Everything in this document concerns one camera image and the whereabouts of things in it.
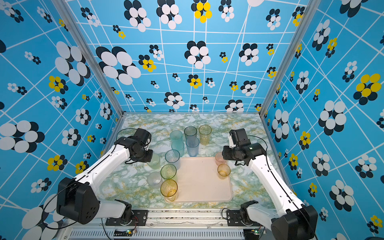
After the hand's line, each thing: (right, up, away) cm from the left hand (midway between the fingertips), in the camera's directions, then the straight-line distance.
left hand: (149, 157), depth 84 cm
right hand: (+43, +3, -5) cm, 44 cm away
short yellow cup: (+43, -9, +4) cm, 45 cm away
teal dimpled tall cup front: (+15, +5, +13) cm, 20 cm away
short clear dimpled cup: (+3, -12, -1) cm, 13 cm away
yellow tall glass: (+33, +14, +27) cm, 45 cm away
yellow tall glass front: (+12, -18, -2) cm, 22 cm away
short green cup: (+2, -4, +5) cm, 6 cm away
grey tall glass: (+23, +15, +12) cm, 30 cm away
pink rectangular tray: (+28, -13, 0) cm, 31 cm away
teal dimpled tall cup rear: (+14, +11, +14) cm, 23 cm away
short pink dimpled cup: (+42, -3, +10) cm, 43 cm away
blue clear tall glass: (+13, 0, +2) cm, 13 cm away
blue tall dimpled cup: (+25, +6, +9) cm, 27 cm away
